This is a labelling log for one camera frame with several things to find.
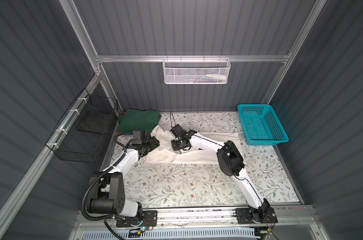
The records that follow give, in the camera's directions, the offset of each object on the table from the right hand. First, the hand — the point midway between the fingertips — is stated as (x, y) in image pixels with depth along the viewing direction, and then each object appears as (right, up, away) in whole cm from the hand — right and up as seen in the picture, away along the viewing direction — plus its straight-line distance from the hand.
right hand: (175, 146), depth 100 cm
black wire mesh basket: (-45, +10, -26) cm, 53 cm away
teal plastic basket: (+63, +14, +12) cm, 66 cm away
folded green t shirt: (-31, +19, +10) cm, 38 cm away
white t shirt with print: (-7, -3, -3) cm, 8 cm away
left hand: (-12, +3, -9) cm, 15 cm away
